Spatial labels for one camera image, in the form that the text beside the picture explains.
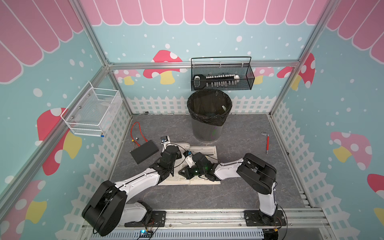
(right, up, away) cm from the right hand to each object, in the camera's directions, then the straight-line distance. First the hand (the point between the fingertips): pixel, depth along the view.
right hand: (179, 173), depth 86 cm
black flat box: (-25, +11, +12) cm, 30 cm away
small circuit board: (-16, -25, -14) cm, 33 cm away
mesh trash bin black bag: (+18, +40, +19) cm, 48 cm away
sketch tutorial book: (-2, -3, -1) cm, 4 cm away
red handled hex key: (+61, +17, +19) cm, 66 cm away
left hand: (-2, +15, +2) cm, 15 cm away
